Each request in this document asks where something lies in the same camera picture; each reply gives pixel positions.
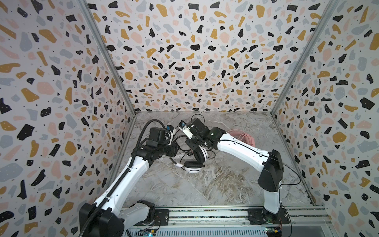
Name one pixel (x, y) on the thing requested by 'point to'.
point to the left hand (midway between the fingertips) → (176, 144)
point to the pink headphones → (242, 136)
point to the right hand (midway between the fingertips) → (185, 136)
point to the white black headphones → (200, 155)
